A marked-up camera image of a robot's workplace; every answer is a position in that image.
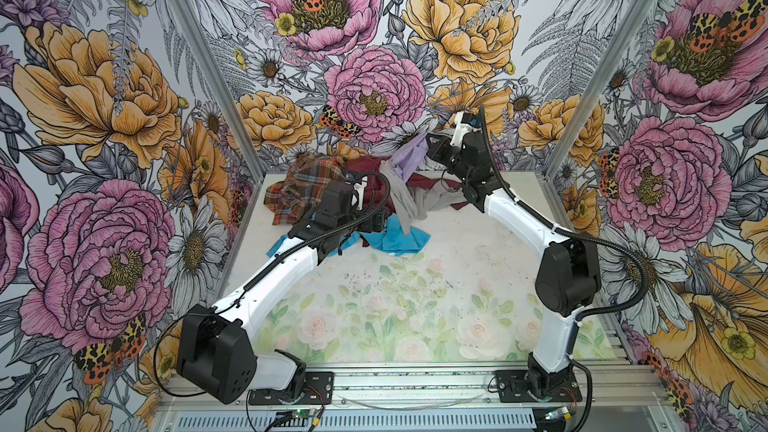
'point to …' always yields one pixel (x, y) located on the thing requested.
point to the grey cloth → (414, 203)
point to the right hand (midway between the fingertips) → (426, 142)
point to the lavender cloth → (408, 158)
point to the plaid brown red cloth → (291, 201)
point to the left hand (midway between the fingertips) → (371, 217)
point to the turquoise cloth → (383, 234)
